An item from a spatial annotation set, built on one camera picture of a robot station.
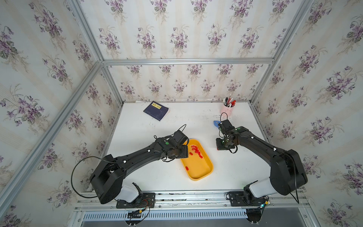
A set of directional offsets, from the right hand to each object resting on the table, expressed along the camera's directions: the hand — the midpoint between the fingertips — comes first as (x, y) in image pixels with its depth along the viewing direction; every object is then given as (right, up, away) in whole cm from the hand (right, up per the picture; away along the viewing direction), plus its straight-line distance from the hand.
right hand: (220, 146), depth 88 cm
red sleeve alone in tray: (-21, -13, -4) cm, 25 cm away
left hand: (-22, -3, -7) cm, 23 cm away
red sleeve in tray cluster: (-15, -3, +4) cm, 16 cm away
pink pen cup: (+10, +23, +20) cm, 32 cm away
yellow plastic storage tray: (-14, -11, -1) cm, 18 cm away
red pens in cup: (+12, +30, +20) cm, 38 cm away
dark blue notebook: (-45, +24, +24) cm, 56 cm away
